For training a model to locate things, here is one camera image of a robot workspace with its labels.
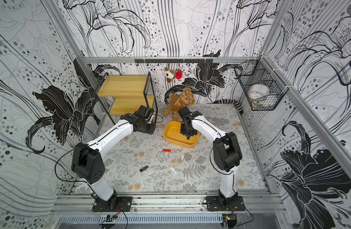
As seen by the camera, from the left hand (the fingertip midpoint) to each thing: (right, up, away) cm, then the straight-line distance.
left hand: (152, 130), depth 88 cm
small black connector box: (+44, -43, -18) cm, 64 cm away
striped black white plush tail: (+61, +22, +30) cm, 72 cm away
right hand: (+23, -1, +5) cm, 23 cm away
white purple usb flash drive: (+19, -17, +2) cm, 26 cm away
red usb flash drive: (+9, -14, +5) cm, 17 cm away
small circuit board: (-18, -43, -17) cm, 50 cm away
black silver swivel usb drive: (-5, -23, -2) cm, 24 cm away
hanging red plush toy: (+17, +37, +5) cm, 41 cm away
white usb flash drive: (+14, -23, -4) cm, 27 cm away
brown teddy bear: (+16, +20, +19) cm, 32 cm away
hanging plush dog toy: (+11, +37, +5) cm, 39 cm away
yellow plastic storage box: (+12, -4, +15) cm, 19 cm away
